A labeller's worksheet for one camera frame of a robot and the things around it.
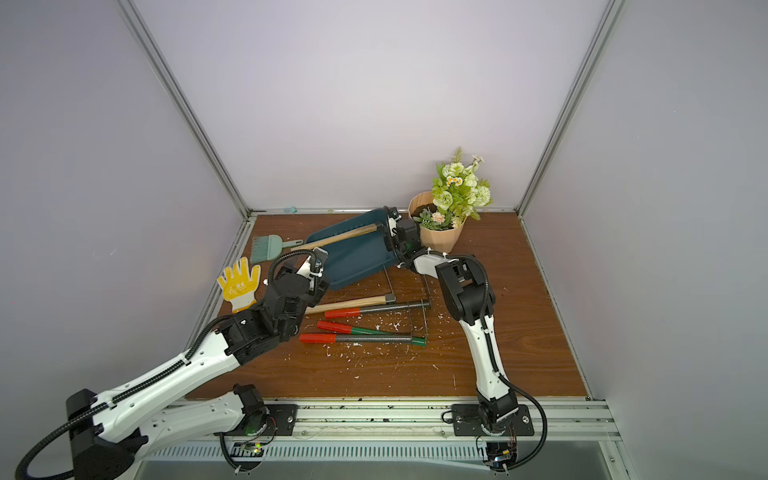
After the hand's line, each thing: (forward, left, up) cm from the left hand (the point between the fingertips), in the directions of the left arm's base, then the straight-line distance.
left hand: (311, 264), depth 72 cm
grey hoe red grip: (-1, -8, -24) cm, 26 cm away
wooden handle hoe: (+32, -9, -23) cm, 40 cm away
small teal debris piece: (+49, +26, -29) cm, 62 cm away
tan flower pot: (+20, -36, -14) cm, 43 cm away
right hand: (+31, -19, -18) cm, 40 cm away
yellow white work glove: (+10, +33, -27) cm, 44 cm away
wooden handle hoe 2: (+2, -7, -25) cm, 26 cm away
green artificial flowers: (+26, -39, +1) cm, 47 cm away
